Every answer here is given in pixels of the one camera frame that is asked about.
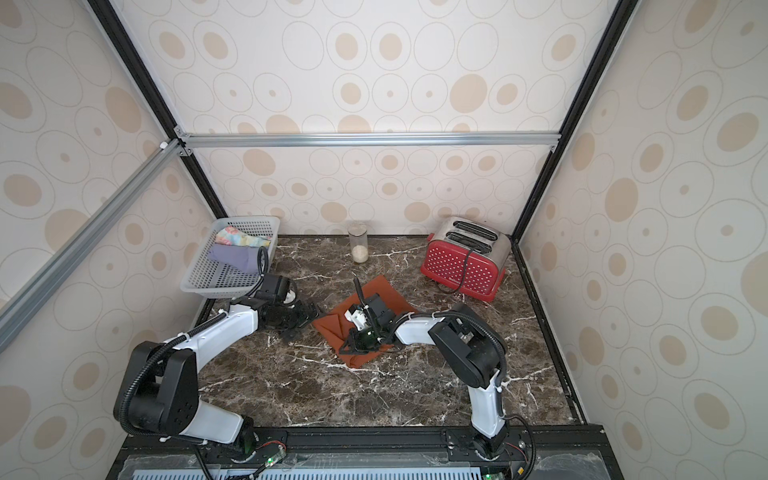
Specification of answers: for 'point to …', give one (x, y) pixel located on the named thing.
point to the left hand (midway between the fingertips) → (324, 318)
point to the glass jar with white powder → (359, 243)
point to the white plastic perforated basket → (209, 277)
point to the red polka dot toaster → (467, 256)
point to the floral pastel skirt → (231, 236)
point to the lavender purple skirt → (243, 257)
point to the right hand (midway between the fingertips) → (351, 347)
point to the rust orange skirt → (333, 323)
